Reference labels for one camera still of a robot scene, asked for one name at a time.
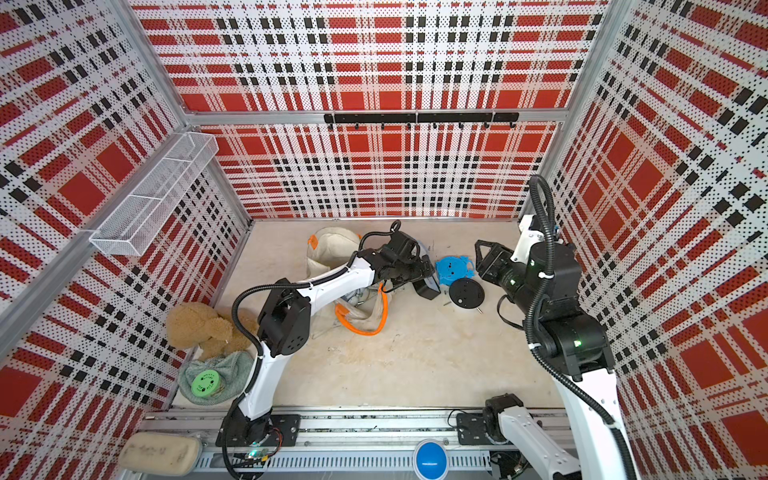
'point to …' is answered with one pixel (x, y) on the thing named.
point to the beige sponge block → (161, 453)
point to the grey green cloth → (235, 369)
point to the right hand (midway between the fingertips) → (486, 248)
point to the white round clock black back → (466, 294)
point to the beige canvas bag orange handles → (365, 310)
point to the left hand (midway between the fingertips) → (427, 271)
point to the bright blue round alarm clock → (452, 268)
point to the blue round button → (430, 459)
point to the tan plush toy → (197, 324)
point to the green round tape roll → (206, 383)
